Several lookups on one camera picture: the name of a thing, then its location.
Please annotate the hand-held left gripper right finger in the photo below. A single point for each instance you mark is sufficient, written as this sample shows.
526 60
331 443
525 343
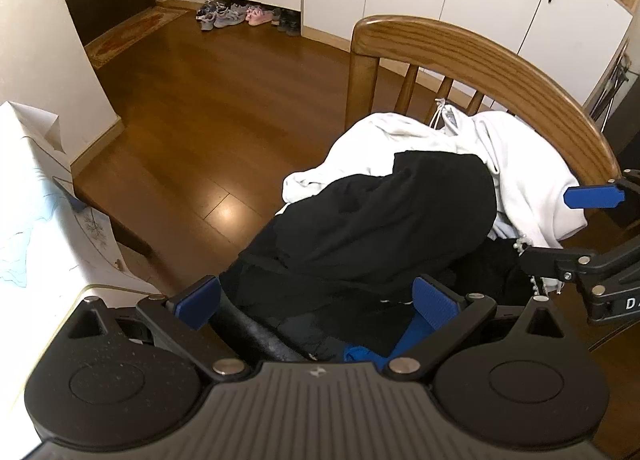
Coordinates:
437 302

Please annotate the dark metal frame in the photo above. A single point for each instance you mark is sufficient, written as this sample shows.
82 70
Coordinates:
607 84

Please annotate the row of shoes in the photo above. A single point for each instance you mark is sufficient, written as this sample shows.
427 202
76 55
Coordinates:
240 14

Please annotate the white hoodie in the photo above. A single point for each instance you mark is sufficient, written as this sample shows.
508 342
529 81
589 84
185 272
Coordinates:
520 164

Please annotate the wooden chair with curved back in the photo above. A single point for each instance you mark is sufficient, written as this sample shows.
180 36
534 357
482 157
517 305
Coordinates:
450 47

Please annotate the patterned door mat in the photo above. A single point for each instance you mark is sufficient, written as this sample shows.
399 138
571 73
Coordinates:
132 34

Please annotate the black cloth garment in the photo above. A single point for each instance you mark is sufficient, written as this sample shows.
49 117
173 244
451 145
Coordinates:
500 270

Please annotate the black sweatshirt with pink print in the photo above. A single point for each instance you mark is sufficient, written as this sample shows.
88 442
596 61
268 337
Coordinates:
370 220

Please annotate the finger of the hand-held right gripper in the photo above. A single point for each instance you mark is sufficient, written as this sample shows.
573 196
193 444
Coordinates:
550 260
592 197

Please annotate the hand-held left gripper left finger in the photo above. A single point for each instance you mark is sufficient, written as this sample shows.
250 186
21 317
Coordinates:
197 302

